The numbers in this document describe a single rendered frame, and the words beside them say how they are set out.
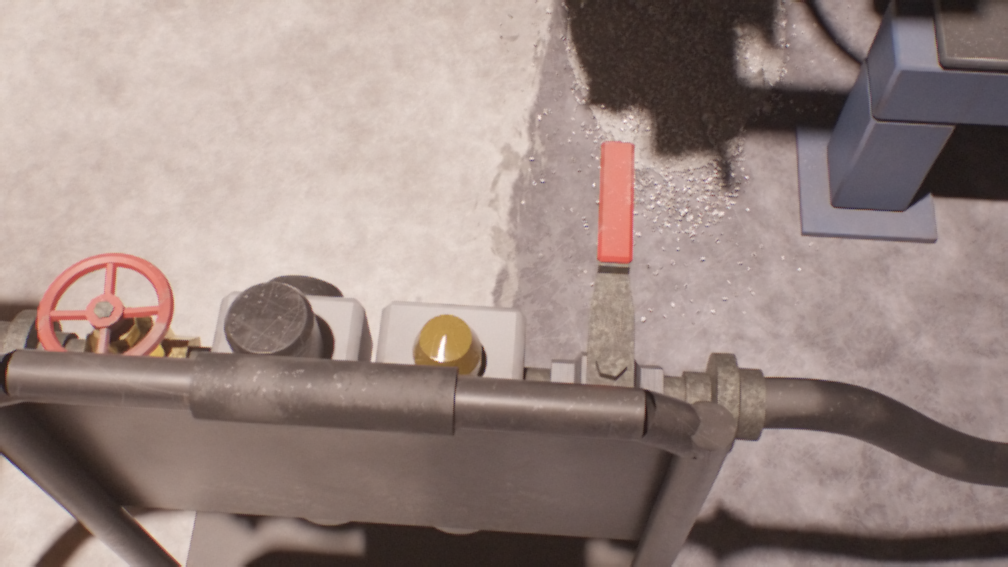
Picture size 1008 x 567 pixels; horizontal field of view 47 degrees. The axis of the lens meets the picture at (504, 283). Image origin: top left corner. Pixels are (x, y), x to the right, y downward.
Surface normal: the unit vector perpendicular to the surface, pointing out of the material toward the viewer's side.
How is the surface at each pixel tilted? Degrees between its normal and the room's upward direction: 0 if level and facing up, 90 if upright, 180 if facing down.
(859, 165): 90
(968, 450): 45
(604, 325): 0
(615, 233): 0
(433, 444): 90
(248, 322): 0
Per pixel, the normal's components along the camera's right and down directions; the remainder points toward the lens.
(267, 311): 0.00, -0.46
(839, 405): 0.18, -0.19
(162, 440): -0.07, 0.89
